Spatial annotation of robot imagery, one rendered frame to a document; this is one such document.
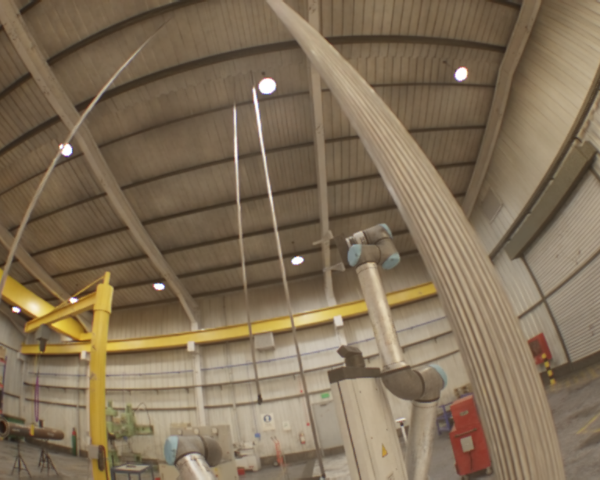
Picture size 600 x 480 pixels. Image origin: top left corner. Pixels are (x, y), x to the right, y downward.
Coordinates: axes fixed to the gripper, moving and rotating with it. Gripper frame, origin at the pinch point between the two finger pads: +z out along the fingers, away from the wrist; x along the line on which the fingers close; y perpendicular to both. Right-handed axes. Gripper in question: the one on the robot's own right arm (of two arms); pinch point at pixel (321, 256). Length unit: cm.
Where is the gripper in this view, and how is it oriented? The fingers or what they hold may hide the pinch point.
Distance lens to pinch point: 137.6
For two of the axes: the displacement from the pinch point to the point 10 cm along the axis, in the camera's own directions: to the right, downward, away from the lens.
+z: -9.3, 3.5, 1.1
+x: 3.5, 9.4, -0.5
